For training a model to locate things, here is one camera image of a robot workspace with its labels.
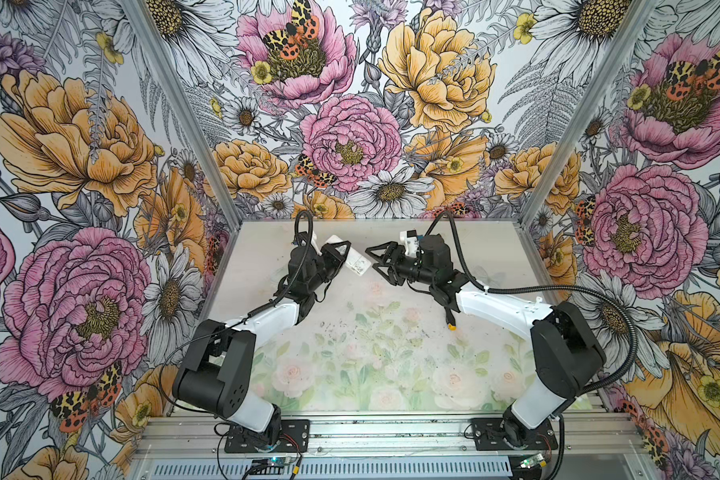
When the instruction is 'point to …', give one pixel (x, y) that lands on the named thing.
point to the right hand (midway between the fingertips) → (369, 265)
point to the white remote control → (356, 261)
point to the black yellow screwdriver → (451, 322)
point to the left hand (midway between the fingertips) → (353, 250)
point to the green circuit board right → (532, 461)
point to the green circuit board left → (279, 460)
